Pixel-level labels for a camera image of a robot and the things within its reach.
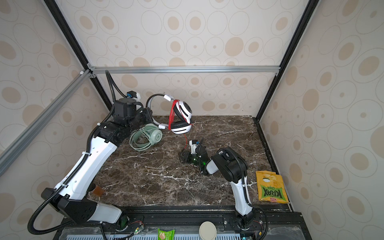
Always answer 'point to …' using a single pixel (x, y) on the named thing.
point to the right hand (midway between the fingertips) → (180, 154)
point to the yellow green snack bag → (271, 187)
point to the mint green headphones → (150, 134)
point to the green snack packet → (163, 235)
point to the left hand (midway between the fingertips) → (155, 108)
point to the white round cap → (207, 231)
